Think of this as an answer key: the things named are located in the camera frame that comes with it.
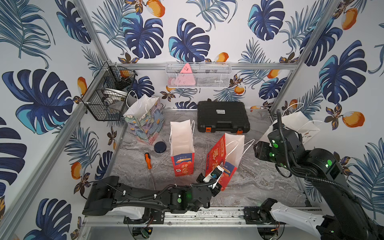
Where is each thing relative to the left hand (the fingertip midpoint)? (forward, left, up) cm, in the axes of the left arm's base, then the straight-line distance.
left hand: (219, 170), depth 66 cm
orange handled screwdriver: (+12, +40, -22) cm, 47 cm away
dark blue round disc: (+22, +35, -21) cm, 46 cm away
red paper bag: (+7, -3, +4) cm, 9 cm away
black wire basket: (+34, +63, +8) cm, 72 cm away
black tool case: (+48, -7, -16) cm, 51 cm away
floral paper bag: (+28, +41, +1) cm, 49 cm away
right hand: (+8, -15, +10) cm, 20 cm away
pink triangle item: (+52, +20, +12) cm, 57 cm away
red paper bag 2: (+21, +20, -13) cm, 32 cm away
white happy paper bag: (+34, -48, -2) cm, 59 cm away
